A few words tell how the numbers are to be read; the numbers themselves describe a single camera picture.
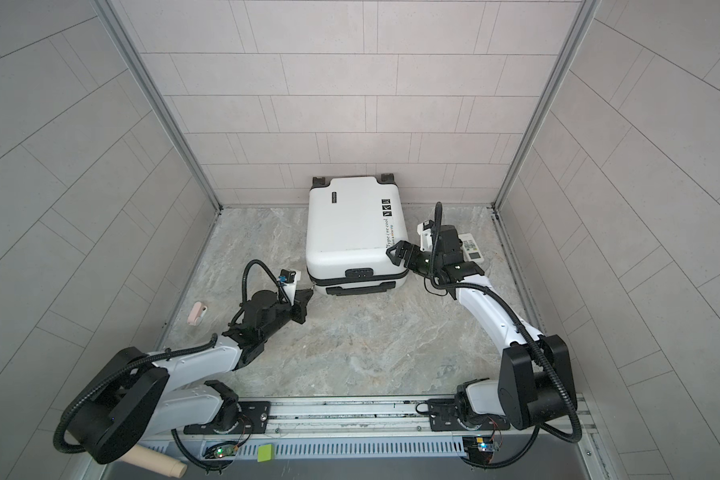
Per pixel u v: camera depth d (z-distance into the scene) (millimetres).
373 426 706
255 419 705
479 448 679
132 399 411
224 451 642
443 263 631
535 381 399
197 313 850
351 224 865
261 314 653
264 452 658
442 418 706
